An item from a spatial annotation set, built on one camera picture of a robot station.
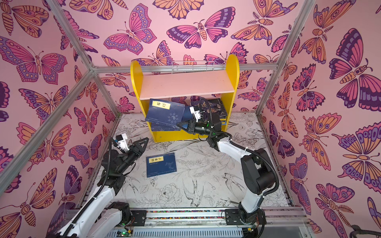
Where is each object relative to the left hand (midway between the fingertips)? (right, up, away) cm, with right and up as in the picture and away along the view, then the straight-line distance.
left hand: (148, 139), depth 74 cm
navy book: (0, +6, +15) cm, 17 cm away
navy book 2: (+2, -17, +18) cm, 25 cm away
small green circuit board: (-12, -46, -2) cm, 48 cm away
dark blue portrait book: (+34, +17, +20) cm, 43 cm away
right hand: (+15, +8, 0) cm, 17 cm away
